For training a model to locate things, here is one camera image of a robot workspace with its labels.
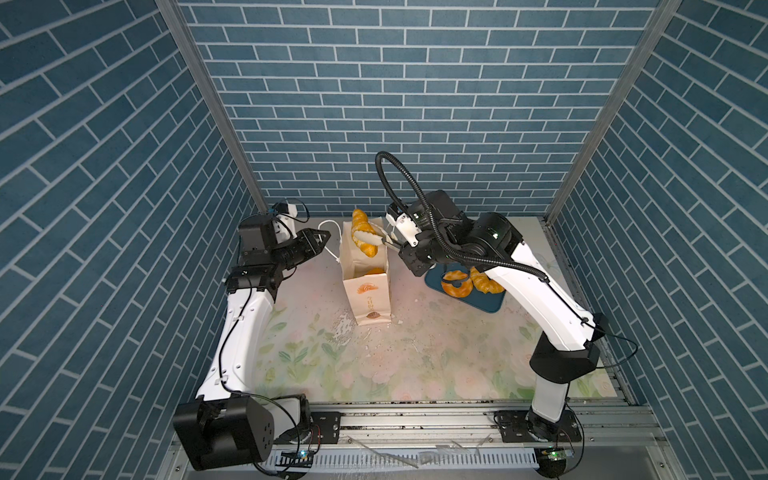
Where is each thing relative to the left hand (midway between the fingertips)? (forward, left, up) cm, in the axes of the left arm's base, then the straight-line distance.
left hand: (329, 234), depth 74 cm
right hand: (-8, -17, +4) cm, 20 cm away
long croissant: (+3, -8, +1) cm, 8 cm away
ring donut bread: (0, -39, -28) cm, 48 cm away
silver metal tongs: (-4, -13, +3) cm, 14 cm away
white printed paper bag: (-9, -9, -10) cm, 16 cm away
